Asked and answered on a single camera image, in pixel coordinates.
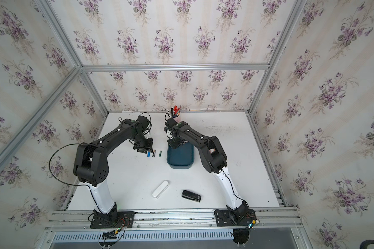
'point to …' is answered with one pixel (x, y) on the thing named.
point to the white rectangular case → (160, 190)
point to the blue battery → (148, 154)
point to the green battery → (160, 153)
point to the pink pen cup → (177, 119)
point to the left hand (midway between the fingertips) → (152, 151)
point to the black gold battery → (154, 152)
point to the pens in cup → (175, 111)
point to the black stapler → (187, 194)
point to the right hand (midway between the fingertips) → (176, 144)
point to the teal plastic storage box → (182, 157)
